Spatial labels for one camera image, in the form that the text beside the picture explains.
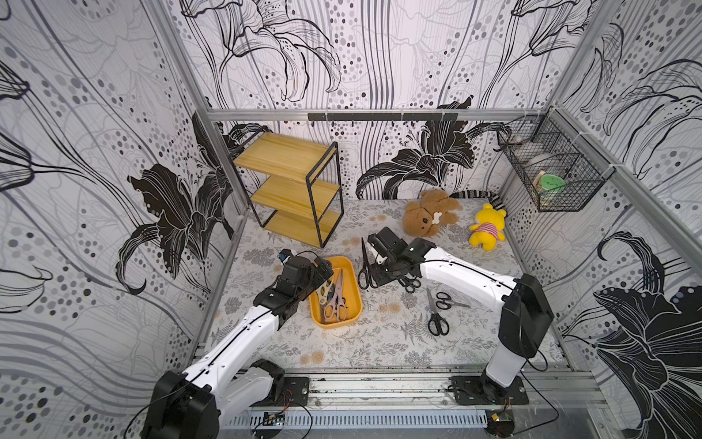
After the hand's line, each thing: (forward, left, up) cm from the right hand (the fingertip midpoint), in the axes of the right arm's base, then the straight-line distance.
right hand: (378, 272), depth 85 cm
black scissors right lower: (-13, -18, -10) cm, 25 cm away
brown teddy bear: (+23, -18, -1) cm, 30 cm away
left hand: (-2, +16, +1) cm, 16 cm away
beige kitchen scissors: (-3, +19, -8) cm, 21 cm away
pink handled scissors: (-8, +13, -7) cm, 17 cm away
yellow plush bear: (+21, -43, -4) cm, 48 cm away
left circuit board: (-38, +28, -13) cm, 49 cm away
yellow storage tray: (-3, +9, -9) cm, 13 cm away
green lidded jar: (+16, -50, +21) cm, 56 cm away
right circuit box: (-38, -31, -12) cm, 50 cm away
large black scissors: (-3, +4, +2) cm, 5 cm away
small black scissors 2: (-5, -23, -10) cm, 26 cm away
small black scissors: (+1, -11, -10) cm, 15 cm away
